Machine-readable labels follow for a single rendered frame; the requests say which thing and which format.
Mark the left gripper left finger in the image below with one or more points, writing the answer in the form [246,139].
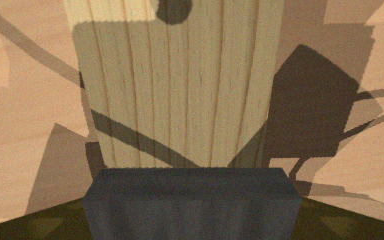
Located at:
[65,221]

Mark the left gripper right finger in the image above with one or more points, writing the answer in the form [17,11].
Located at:
[320,221]

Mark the light wooden plank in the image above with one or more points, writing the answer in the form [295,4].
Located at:
[177,83]

